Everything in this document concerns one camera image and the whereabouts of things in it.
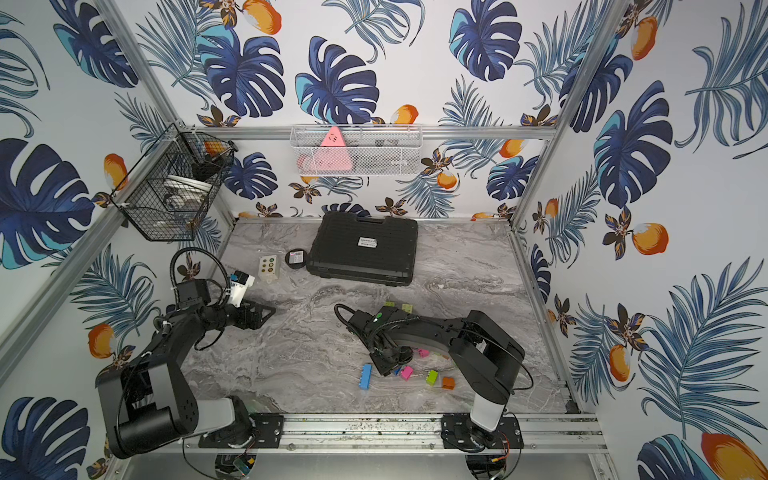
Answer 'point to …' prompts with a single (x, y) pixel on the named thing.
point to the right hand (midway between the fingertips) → (394, 364)
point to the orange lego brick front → (448, 383)
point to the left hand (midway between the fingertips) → (258, 304)
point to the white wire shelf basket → (358, 149)
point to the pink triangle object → (332, 155)
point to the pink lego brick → (407, 372)
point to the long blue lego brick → (365, 378)
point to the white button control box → (268, 268)
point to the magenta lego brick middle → (423, 353)
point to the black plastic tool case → (378, 250)
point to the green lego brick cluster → (389, 304)
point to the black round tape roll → (295, 258)
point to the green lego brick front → (432, 377)
